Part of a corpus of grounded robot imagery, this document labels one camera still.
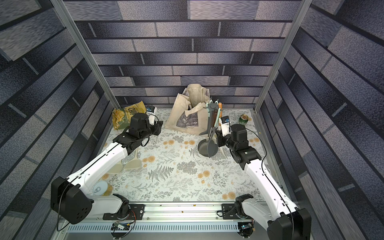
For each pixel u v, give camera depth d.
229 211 0.74
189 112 0.83
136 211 0.74
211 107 0.67
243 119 1.00
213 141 0.85
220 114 0.67
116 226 0.71
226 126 0.66
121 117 1.03
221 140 0.68
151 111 0.68
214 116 0.67
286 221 0.37
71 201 0.40
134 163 0.88
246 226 0.73
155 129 0.73
